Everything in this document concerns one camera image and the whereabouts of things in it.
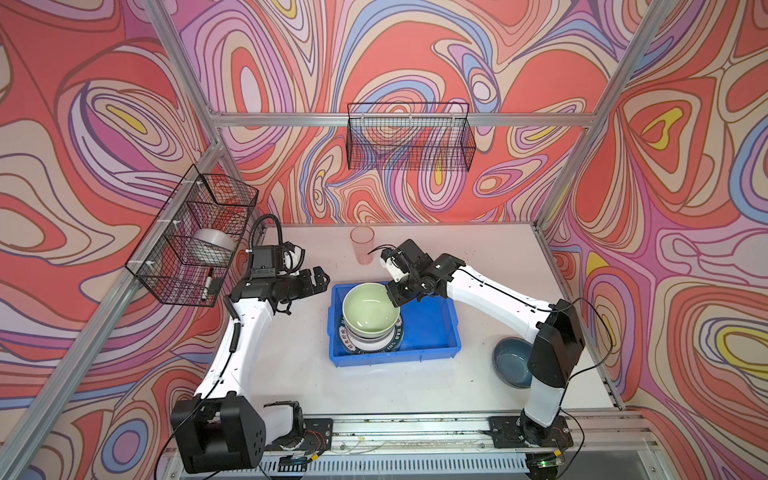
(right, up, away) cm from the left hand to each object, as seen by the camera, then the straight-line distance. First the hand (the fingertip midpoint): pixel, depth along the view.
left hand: (317, 279), depth 81 cm
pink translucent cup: (+11, +12, +18) cm, 24 cm away
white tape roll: (-23, +9, -10) cm, 27 cm away
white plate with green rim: (+22, -18, +5) cm, 29 cm away
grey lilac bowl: (+15, -18, 0) cm, 23 cm away
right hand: (+21, -6, +1) cm, 22 cm away
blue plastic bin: (+33, -17, +10) cm, 38 cm away
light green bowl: (+14, -9, 0) cm, 17 cm away
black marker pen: (-25, 0, -9) cm, 26 cm away
